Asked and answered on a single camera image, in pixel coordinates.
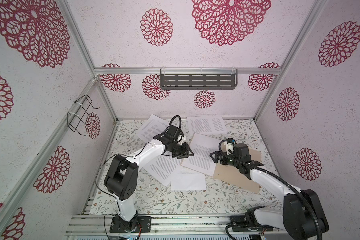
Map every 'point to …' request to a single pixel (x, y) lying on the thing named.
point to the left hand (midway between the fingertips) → (190, 157)
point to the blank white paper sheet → (187, 179)
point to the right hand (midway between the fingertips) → (216, 153)
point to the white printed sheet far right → (206, 124)
